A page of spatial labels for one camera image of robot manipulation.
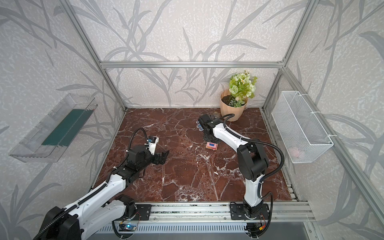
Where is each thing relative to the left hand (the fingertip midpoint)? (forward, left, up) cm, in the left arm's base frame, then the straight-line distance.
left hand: (164, 144), depth 84 cm
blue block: (+5, -28, -8) cm, 30 cm away
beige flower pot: (+31, -41, +2) cm, 51 cm away
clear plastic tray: (-11, +44, +19) cm, 49 cm away
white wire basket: (-7, -63, +23) cm, 68 cm away
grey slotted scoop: (+31, -31, -10) cm, 45 cm away
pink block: (+4, -30, -9) cm, 32 cm away
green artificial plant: (+36, -47, +14) cm, 61 cm away
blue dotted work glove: (+23, -20, -13) cm, 33 cm away
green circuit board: (-38, +13, -13) cm, 42 cm away
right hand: (+10, -28, -5) cm, 30 cm away
